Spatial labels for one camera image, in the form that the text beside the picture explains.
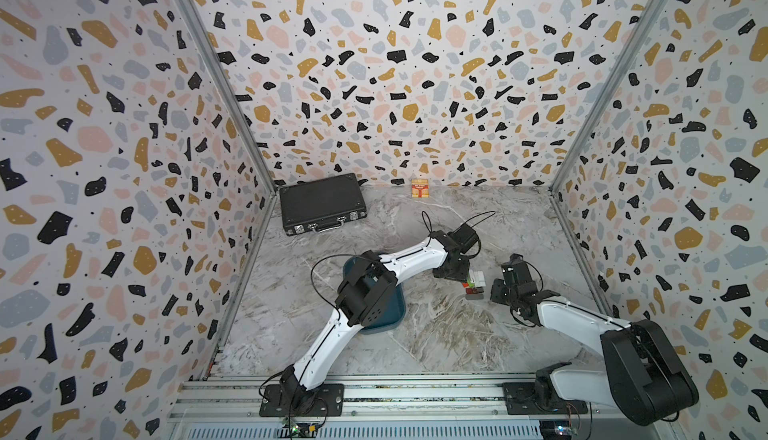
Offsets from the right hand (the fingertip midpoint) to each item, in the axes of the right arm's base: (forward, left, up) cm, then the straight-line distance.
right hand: (499, 287), depth 93 cm
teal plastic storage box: (-8, +33, +1) cm, 34 cm away
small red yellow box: (+43, +24, +1) cm, 49 cm away
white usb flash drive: (+4, +6, -1) cm, 7 cm away
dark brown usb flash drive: (-1, +6, -2) cm, 6 cm away
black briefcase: (+29, +60, +5) cm, 67 cm away
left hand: (+3, +11, +1) cm, 11 cm away
